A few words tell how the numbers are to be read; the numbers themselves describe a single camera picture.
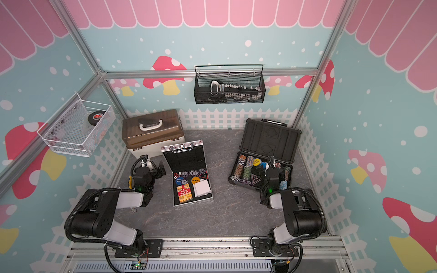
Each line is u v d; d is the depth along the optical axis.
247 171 0.94
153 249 0.74
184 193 0.87
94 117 0.79
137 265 0.71
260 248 0.74
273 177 0.71
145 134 0.90
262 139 1.02
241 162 0.97
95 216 0.46
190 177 0.95
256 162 0.99
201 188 0.90
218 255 0.73
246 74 0.89
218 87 0.89
